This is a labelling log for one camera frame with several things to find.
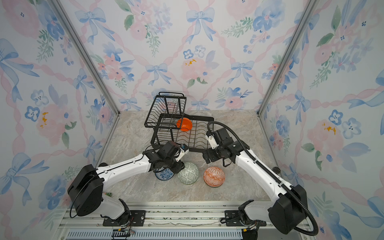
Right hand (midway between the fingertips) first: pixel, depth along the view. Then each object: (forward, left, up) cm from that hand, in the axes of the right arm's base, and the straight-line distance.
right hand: (211, 151), depth 81 cm
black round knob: (-6, +59, -5) cm, 60 cm away
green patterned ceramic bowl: (-8, +12, -12) cm, 19 cm away
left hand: (-4, +16, -6) cm, 17 cm away
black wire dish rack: (+28, +28, -7) cm, 40 cm away
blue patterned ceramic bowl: (-7, +27, -14) cm, 31 cm away
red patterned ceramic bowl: (-9, -2, -13) cm, 16 cm away
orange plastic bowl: (+28, +17, -10) cm, 34 cm away
